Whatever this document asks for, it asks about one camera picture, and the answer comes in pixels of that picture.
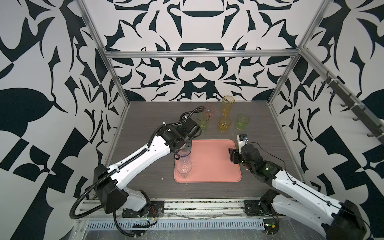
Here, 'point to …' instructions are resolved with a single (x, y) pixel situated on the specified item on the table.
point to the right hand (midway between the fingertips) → (234, 148)
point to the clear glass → (184, 165)
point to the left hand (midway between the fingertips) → (185, 138)
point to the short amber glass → (224, 123)
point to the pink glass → (211, 109)
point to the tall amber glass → (227, 103)
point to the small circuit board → (271, 226)
